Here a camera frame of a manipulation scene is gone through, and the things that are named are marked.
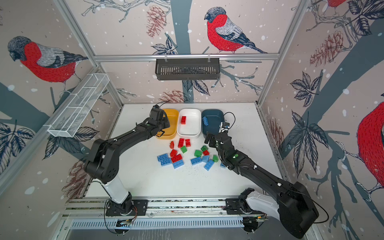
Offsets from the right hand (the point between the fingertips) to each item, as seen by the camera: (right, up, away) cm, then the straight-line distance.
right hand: (212, 135), depth 83 cm
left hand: (-28, +8, +10) cm, 31 cm away
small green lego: (-17, -11, +12) cm, 24 cm away
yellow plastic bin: (-25, 0, +12) cm, 28 cm away
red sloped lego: (-25, -8, +13) cm, 29 cm away
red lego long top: (-19, -8, +15) cm, 25 cm away
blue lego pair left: (-29, -16, +8) cm, 34 cm away
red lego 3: (-18, +8, +25) cm, 32 cm away
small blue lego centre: (-3, -16, +9) cm, 18 cm away
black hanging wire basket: (-26, +41, +12) cm, 50 cm away
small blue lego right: (+7, -19, +4) cm, 21 cm away
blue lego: (-9, -17, +7) cm, 21 cm away
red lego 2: (-3, -13, +9) cm, 16 cm away
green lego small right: (+3, -16, +8) cm, 18 cm away
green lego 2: (-4, -10, +10) cm, 15 cm away
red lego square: (-15, -7, +15) cm, 22 cm away
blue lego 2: (-2, +7, +23) cm, 24 cm away
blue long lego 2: (-1, -18, +4) cm, 19 cm away
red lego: (-21, -15, +7) cm, 27 cm away
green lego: (-8, -13, +10) cm, 18 cm away
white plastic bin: (-12, +1, +20) cm, 23 cm away
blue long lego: (-20, -18, +5) cm, 27 cm away
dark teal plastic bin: (+5, +9, +28) cm, 30 cm away
